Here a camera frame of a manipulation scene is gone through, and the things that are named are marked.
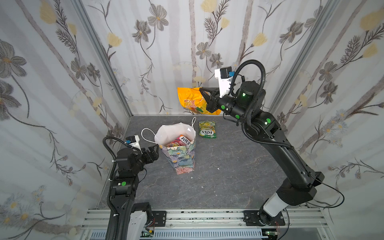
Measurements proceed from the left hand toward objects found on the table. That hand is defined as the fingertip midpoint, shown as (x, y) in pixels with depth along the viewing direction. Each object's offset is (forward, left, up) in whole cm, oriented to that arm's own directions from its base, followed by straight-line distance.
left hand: (150, 142), depth 72 cm
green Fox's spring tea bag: (+26, -33, -22) cm, 47 cm away
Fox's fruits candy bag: (+8, -14, -11) cm, 20 cm away
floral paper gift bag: (-4, -15, -9) cm, 18 cm away
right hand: (+3, -24, +32) cm, 40 cm away
